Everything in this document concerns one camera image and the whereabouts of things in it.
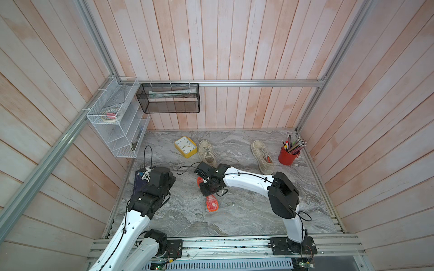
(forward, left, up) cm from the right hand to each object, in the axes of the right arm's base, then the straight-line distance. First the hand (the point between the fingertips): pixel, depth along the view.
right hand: (204, 191), depth 87 cm
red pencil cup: (+22, -48, 0) cm, 53 cm away
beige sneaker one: (+22, 0, +4) cm, 23 cm away
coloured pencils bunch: (+25, -50, +7) cm, 56 cm away
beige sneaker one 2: (+17, -35, +2) cm, 39 cm away
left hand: (+1, +15, +13) cm, 20 cm away
